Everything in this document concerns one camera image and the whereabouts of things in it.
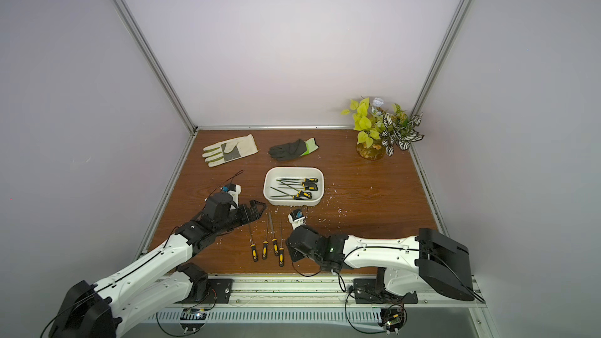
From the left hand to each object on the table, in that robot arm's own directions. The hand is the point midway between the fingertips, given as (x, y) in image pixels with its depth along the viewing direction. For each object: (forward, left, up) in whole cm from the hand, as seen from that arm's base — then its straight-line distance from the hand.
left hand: (261, 208), depth 82 cm
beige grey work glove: (+34, +22, -8) cm, 42 cm away
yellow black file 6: (-10, +3, -10) cm, 15 cm away
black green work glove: (+34, -9, -8) cm, 37 cm away
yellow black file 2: (+15, -19, -8) cm, 26 cm away
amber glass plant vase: (+31, -48, -5) cm, 58 cm away
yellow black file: (+18, -15, -9) cm, 25 cm away
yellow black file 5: (+16, -14, -8) cm, 23 cm away
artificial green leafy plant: (+27, -49, +14) cm, 58 cm away
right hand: (-10, -10, -3) cm, 14 cm away
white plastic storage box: (+14, -10, -9) cm, 20 cm away
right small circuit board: (-31, -43, -11) cm, 54 cm away
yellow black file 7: (-11, -1, -9) cm, 14 cm away
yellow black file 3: (+10, -10, -9) cm, 17 cm away
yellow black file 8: (-8, -5, -9) cm, 13 cm away
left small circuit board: (-32, +20, -14) cm, 40 cm away
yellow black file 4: (+11, -14, -8) cm, 19 cm away
